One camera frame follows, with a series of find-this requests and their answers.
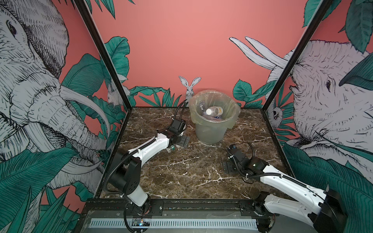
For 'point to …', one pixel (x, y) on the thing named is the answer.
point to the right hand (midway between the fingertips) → (228, 163)
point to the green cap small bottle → (168, 150)
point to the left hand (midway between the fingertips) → (180, 135)
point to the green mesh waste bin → (211, 135)
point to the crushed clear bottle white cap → (202, 107)
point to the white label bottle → (214, 110)
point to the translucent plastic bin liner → (231, 108)
